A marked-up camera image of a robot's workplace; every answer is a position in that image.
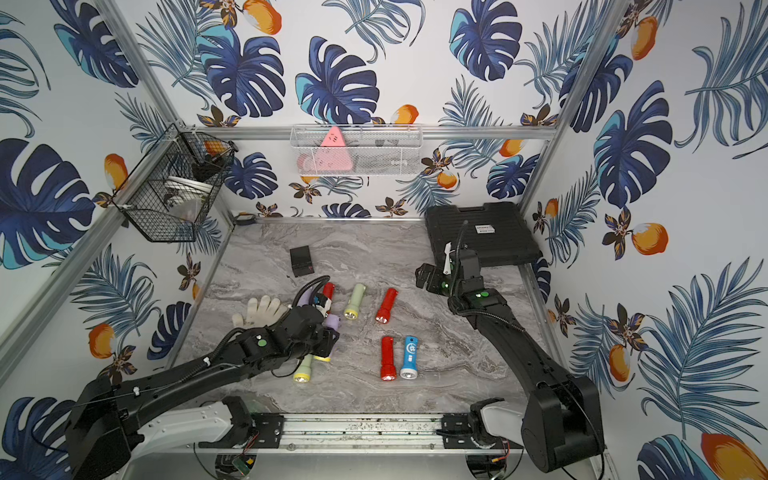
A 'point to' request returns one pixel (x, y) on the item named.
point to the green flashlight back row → (352, 310)
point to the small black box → (302, 261)
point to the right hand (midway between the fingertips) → (431, 272)
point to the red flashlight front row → (388, 369)
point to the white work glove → (260, 316)
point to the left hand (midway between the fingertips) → (335, 332)
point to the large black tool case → (497, 229)
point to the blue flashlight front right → (410, 364)
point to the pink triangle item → (333, 154)
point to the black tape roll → (246, 219)
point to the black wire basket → (173, 184)
